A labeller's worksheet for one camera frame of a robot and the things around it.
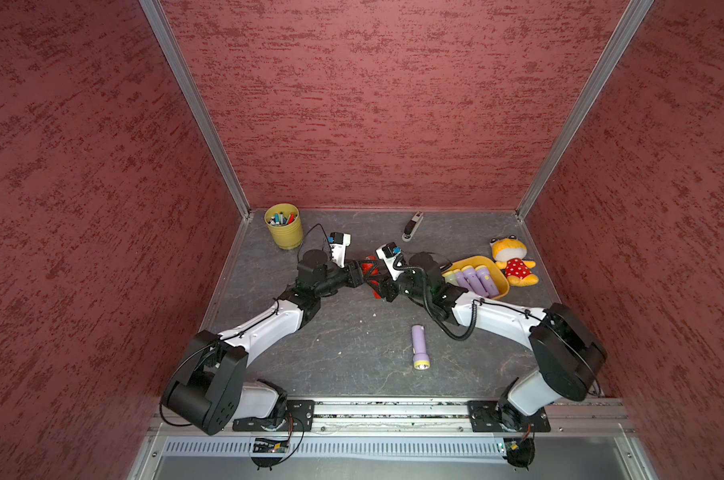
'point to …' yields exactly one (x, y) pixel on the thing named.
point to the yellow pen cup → (287, 237)
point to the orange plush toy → (509, 254)
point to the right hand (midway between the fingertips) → (369, 280)
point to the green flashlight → (451, 278)
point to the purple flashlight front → (421, 360)
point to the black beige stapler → (412, 226)
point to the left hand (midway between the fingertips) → (372, 268)
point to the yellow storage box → (499, 277)
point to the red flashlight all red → (367, 268)
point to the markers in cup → (279, 220)
